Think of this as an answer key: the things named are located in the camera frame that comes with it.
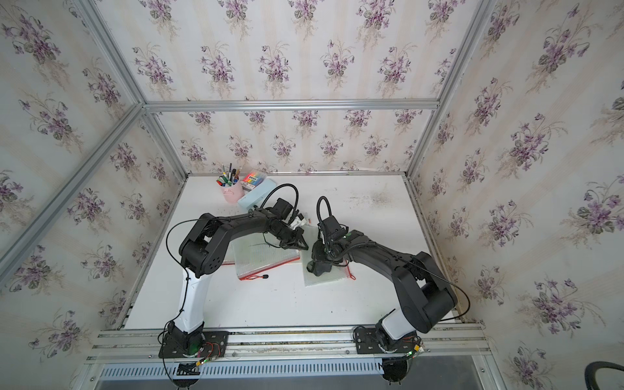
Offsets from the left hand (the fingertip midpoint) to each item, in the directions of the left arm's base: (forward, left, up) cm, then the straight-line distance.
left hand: (308, 247), depth 93 cm
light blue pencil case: (+26, +25, 0) cm, 36 cm away
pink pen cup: (+23, +33, +8) cm, 41 cm away
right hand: (-5, -5, +3) cm, 8 cm away
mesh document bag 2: (-2, +19, -2) cm, 19 cm away
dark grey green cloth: (-11, -4, +5) cm, 12 cm away
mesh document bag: (-9, -12, -1) cm, 15 cm away
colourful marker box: (+38, +28, -1) cm, 47 cm away
